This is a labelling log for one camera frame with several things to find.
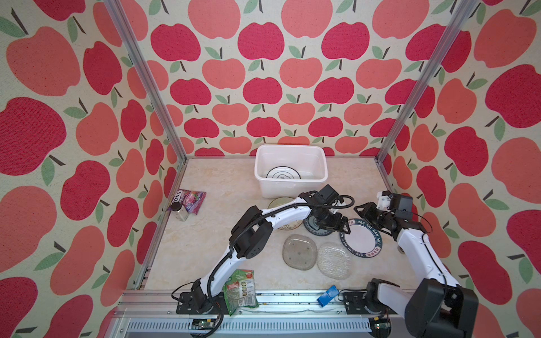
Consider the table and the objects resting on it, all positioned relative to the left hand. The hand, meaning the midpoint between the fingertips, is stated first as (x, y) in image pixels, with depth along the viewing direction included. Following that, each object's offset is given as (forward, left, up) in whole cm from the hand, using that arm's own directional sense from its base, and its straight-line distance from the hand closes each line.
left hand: (346, 237), depth 82 cm
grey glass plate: (-2, +18, -9) cm, 20 cm away
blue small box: (-20, +11, -6) cm, 24 cm away
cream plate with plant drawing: (+22, +25, -7) cm, 34 cm away
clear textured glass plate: (-6, +4, -9) cm, 11 cm away
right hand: (+9, -6, +4) cm, 11 cm away
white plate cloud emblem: (+39, +23, -5) cm, 45 cm away
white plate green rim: (+2, -10, -7) cm, 13 cm away
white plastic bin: (+42, +9, 0) cm, 43 cm away
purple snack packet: (+21, +67, -7) cm, 71 cm away
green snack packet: (-17, +41, -8) cm, 45 cm away
